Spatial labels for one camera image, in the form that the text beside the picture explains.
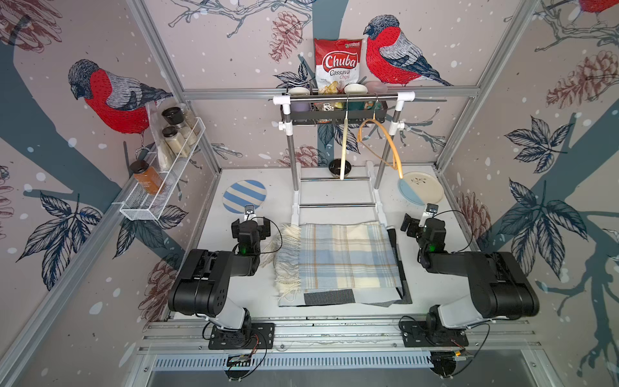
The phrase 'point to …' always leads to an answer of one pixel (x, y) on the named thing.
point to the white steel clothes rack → (338, 191)
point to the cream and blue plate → (420, 188)
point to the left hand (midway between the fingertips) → (254, 213)
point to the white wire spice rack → (144, 205)
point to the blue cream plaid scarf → (338, 255)
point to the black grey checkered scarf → (380, 297)
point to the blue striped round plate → (242, 193)
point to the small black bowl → (335, 165)
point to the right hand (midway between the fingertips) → (417, 214)
